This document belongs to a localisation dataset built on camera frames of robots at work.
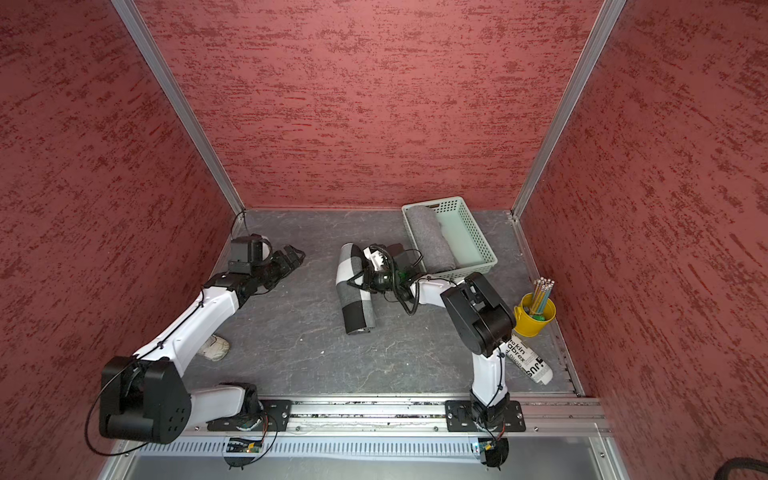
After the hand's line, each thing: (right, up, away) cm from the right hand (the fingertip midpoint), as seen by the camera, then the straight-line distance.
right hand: (351, 286), depth 89 cm
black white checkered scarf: (+2, -4, -6) cm, 7 cm away
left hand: (-16, +6, -3) cm, 17 cm away
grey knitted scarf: (+27, +11, +10) cm, 31 cm away
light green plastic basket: (+43, +11, +21) cm, 49 cm away
